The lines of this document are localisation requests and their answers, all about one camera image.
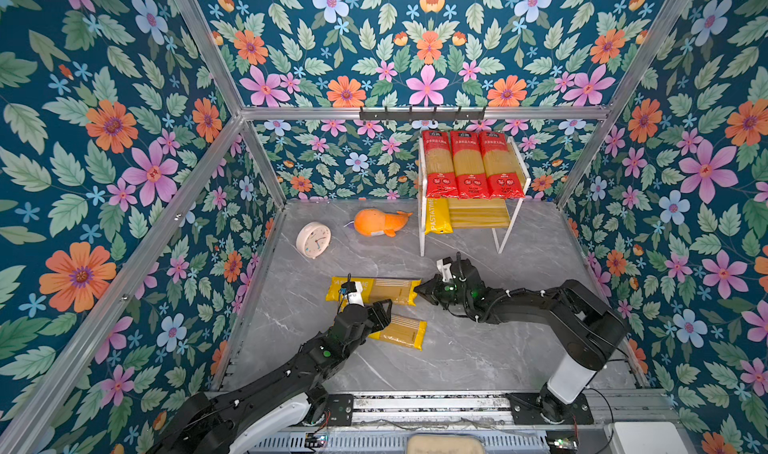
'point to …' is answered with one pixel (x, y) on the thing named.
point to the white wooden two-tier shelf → (520, 162)
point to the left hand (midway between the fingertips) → (392, 301)
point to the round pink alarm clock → (314, 240)
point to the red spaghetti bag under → (469, 165)
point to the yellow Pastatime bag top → (438, 216)
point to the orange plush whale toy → (370, 221)
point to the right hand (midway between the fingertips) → (412, 287)
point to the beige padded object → (445, 444)
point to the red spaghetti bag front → (439, 169)
